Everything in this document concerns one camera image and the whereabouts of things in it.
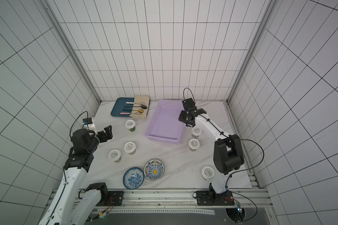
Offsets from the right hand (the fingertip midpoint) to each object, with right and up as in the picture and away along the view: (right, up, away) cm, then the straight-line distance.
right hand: (177, 117), depth 92 cm
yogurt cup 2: (-38, -22, -10) cm, 45 cm away
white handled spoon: (-39, +12, +26) cm, 48 cm away
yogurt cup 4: (+10, -17, -6) cm, 20 cm away
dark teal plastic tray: (-50, +8, +27) cm, 57 cm away
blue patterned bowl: (-26, -35, -12) cm, 45 cm away
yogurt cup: (-31, -18, -6) cm, 36 cm away
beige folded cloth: (-28, +15, +29) cm, 43 cm away
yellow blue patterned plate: (-15, -31, -10) cm, 36 cm away
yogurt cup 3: (+12, -9, +1) cm, 16 cm away
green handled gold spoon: (-30, +5, +21) cm, 37 cm away
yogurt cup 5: (+16, -30, -16) cm, 38 cm away
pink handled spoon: (-41, +2, +18) cm, 45 cm away
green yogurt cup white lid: (-33, -5, +5) cm, 34 cm away
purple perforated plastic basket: (-9, -6, +7) cm, 13 cm away
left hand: (-43, -7, -13) cm, 46 cm away
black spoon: (-29, +9, +25) cm, 39 cm away
